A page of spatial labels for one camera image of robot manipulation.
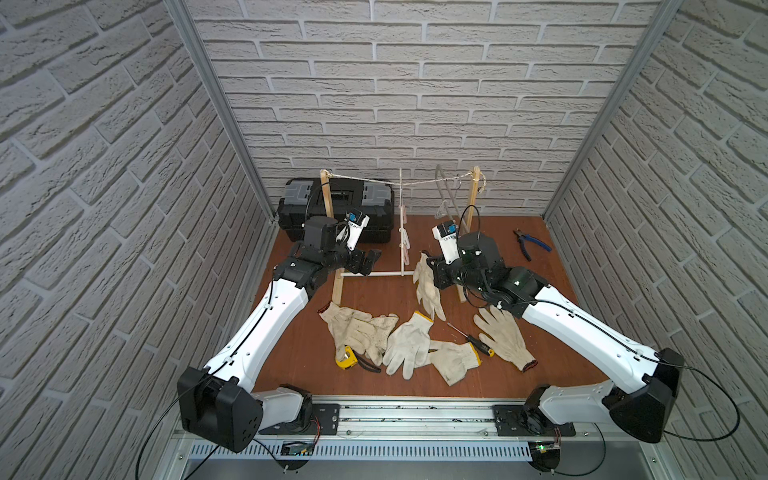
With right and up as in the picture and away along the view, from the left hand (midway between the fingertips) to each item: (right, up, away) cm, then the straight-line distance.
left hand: (369, 239), depth 77 cm
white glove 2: (+3, -26, +11) cm, 28 cm away
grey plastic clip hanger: (+20, +10, +6) cm, 24 cm away
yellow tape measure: (-5, -33, +5) cm, 34 cm away
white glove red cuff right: (+41, -30, +10) cm, 52 cm away
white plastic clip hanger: (+10, +1, +6) cm, 11 cm away
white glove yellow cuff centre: (+11, -31, +8) cm, 34 cm away
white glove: (-4, -27, +10) cm, 29 cm away
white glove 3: (+15, -13, -1) cm, 20 cm away
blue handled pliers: (+57, +1, +36) cm, 67 cm away
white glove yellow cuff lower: (+24, -34, +6) cm, 42 cm away
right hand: (+16, -5, -3) cm, 17 cm away
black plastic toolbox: (-25, +15, +24) cm, 38 cm away
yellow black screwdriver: (+32, -31, +8) cm, 45 cm away
